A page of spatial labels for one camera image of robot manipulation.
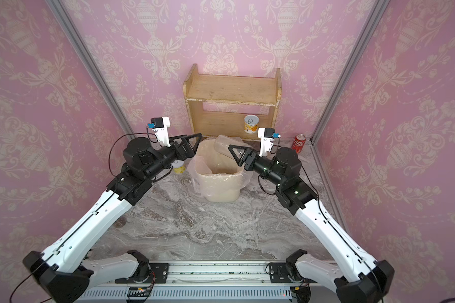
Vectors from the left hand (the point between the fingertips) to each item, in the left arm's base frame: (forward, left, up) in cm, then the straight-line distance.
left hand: (196, 137), depth 64 cm
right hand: (-4, -13, -1) cm, 14 cm away
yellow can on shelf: (+26, -21, -15) cm, 37 cm away
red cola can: (+29, -50, -31) cm, 66 cm away
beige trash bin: (-5, -8, -15) cm, 18 cm away
